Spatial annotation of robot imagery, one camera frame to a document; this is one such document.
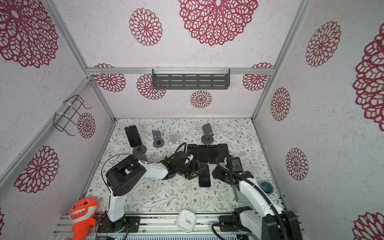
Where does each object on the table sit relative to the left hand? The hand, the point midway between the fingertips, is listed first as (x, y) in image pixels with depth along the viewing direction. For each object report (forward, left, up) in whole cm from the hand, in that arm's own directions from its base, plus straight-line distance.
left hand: (203, 172), depth 89 cm
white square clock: (-25, +10, 0) cm, 27 cm away
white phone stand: (+28, +20, -4) cm, 35 cm away
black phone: (-2, 0, 0) cm, 2 cm away
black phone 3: (+19, -15, -4) cm, 24 cm away
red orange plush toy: (-23, +59, +5) cm, 63 cm away
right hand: (-1, -8, +2) cm, 8 cm away
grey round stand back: (+25, +30, -3) cm, 39 cm away
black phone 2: (+21, +44, +9) cm, 49 cm away
